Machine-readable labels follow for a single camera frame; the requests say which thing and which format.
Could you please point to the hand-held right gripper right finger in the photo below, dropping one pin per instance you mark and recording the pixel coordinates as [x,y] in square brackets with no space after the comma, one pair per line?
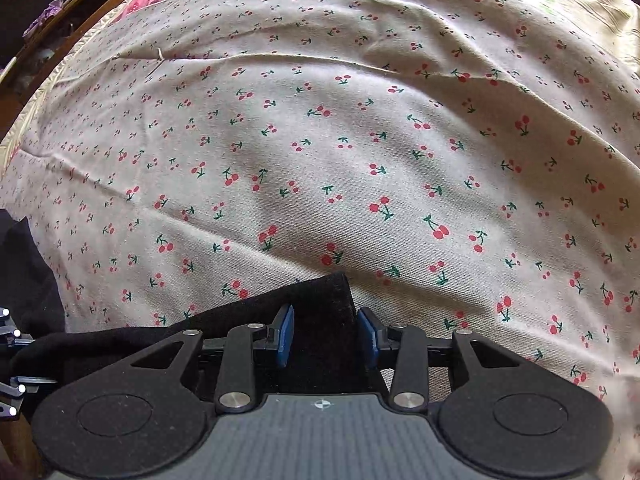
[367,335]

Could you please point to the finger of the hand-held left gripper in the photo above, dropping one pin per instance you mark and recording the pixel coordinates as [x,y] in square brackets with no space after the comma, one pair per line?
[20,390]
[10,332]

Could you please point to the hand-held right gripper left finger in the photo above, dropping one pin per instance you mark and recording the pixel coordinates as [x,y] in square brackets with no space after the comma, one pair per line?
[285,334]

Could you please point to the black pants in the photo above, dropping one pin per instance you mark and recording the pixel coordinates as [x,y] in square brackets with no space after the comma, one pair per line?
[315,325]

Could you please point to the cherry print bedsheet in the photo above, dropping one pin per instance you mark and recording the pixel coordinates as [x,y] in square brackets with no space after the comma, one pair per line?
[350,135]

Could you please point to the wooden cabinet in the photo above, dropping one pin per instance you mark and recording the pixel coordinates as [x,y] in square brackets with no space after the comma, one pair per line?
[65,34]

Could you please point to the purple cloth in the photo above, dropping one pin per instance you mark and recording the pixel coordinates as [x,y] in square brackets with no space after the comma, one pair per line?
[45,15]

